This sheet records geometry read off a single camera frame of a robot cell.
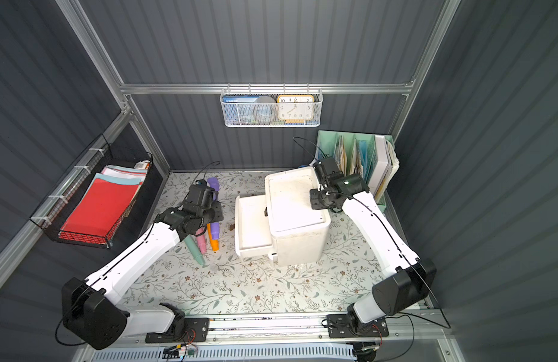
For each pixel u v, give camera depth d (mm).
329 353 707
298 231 708
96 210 682
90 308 387
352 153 942
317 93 889
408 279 398
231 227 859
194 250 892
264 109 905
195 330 733
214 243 923
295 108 888
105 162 805
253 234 888
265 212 793
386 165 885
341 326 733
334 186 523
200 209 612
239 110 932
